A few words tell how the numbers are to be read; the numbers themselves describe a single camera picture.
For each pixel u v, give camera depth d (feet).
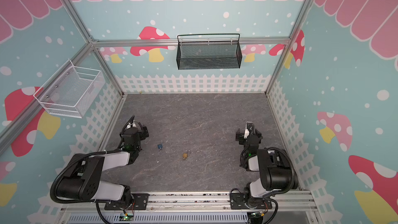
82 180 1.46
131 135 2.29
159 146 3.06
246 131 2.66
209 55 3.09
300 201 2.51
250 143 2.26
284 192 1.45
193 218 2.34
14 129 1.74
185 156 2.93
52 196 1.35
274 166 1.66
